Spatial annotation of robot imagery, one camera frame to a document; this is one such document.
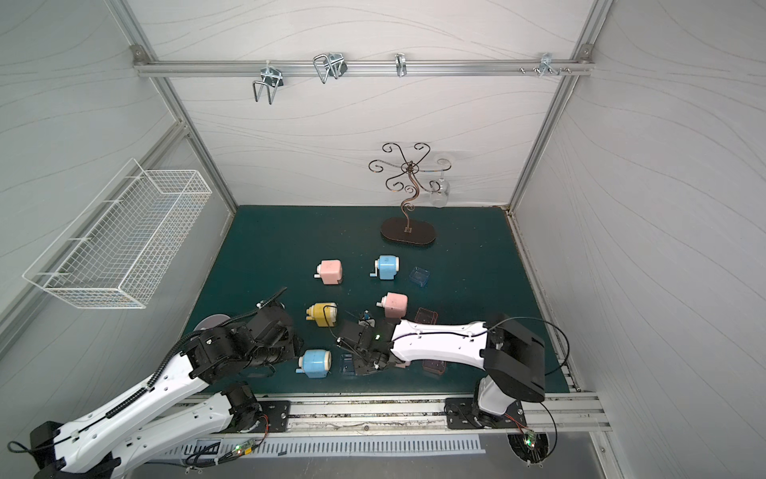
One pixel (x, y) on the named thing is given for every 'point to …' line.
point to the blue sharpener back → (386, 267)
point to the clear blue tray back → (419, 275)
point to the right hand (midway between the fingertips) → (362, 363)
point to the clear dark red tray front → (434, 365)
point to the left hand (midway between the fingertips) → (300, 347)
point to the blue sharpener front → (315, 363)
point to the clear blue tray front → (346, 364)
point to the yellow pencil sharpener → (324, 313)
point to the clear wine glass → (439, 195)
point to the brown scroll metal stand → (408, 231)
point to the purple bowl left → (211, 321)
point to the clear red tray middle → (424, 315)
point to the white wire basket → (119, 248)
